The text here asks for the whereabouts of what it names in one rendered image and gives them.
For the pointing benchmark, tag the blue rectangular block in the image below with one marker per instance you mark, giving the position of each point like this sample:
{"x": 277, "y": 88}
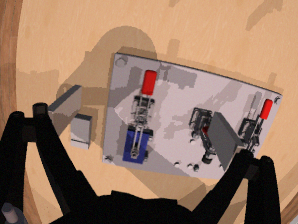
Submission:
{"x": 130, "y": 140}

